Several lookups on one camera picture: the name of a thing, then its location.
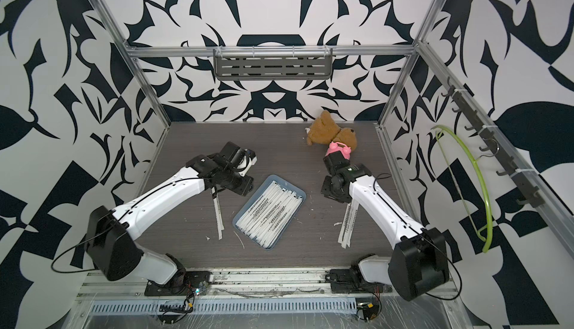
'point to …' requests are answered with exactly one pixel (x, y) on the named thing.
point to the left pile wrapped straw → (218, 216)
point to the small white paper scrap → (244, 247)
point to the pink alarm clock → (334, 147)
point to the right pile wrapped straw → (345, 235)
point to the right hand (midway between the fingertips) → (329, 190)
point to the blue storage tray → (296, 189)
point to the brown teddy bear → (325, 130)
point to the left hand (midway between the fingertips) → (246, 179)
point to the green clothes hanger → (490, 232)
